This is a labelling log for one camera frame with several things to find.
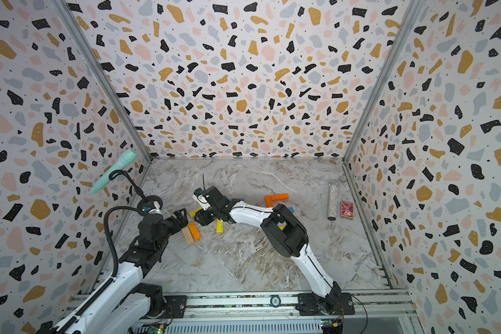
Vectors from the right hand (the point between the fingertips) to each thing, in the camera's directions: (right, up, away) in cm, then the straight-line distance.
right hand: (202, 215), depth 92 cm
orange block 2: (+30, +5, +11) cm, 32 cm away
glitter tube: (+62, +10, +13) cm, 64 cm away
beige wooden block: (-6, -8, -2) cm, 10 cm away
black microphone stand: (-28, +18, -14) cm, 36 cm away
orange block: (+32, +7, +12) cm, 35 cm away
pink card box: (+67, +1, +8) cm, 68 cm away
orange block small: (-3, -7, 0) cm, 8 cm away
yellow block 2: (-5, +1, +1) cm, 5 cm away
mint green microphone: (-23, +25, -15) cm, 37 cm away
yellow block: (+7, -5, +1) cm, 9 cm away
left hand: (-6, +2, -8) cm, 11 cm away
